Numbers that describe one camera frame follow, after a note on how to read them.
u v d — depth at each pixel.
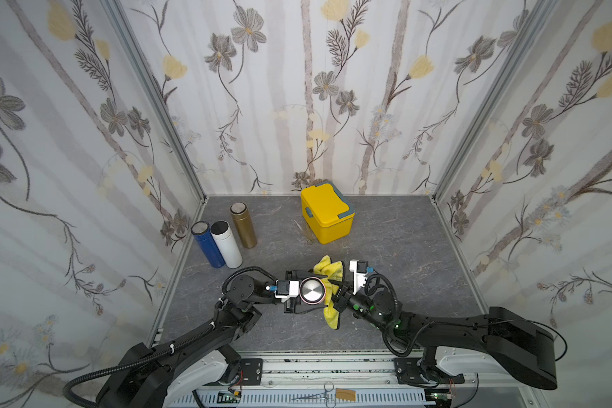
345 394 0.72
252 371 0.74
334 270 0.70
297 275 0.60
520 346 0.43
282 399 0.70
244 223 0.92
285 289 0.52
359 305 0.65
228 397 0.73
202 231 0.81
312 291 0.59
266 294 0.59
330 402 0.70
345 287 0.67
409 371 0.73
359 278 0.67
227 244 0.86
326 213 0.96
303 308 0.58
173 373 0.44
